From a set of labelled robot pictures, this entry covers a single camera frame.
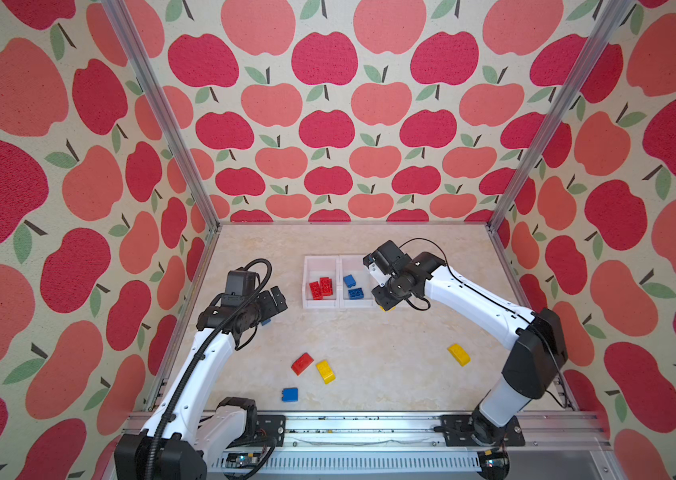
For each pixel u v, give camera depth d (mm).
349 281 1025
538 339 460
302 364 845
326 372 827
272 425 752
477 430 664
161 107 863
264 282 607
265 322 933
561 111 863
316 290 983
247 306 673
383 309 743
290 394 802
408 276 583
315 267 1050
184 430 399
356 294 985
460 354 862
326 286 985
